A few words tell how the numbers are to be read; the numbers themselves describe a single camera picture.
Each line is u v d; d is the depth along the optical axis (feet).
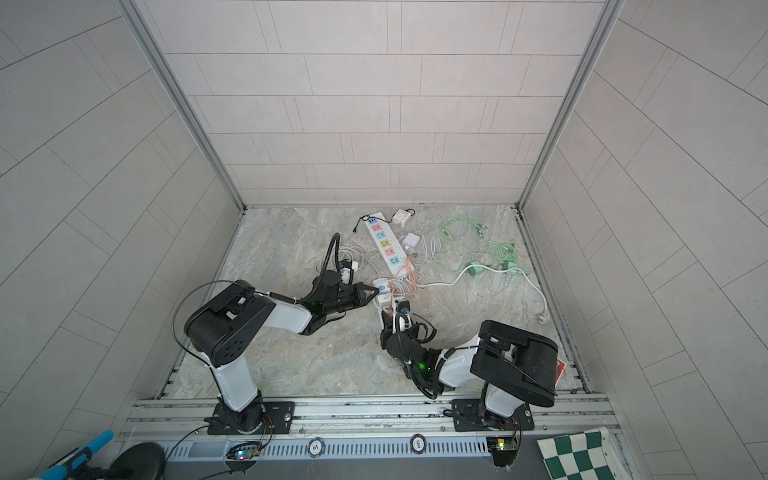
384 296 2.72
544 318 2.84
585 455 2.15
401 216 3.66
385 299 2.71
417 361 2.04
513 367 1.40
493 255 3.35
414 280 3.07
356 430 2.32
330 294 2.38
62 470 1.58
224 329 1.58
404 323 2.41
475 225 3.66
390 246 3.35
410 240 3.45
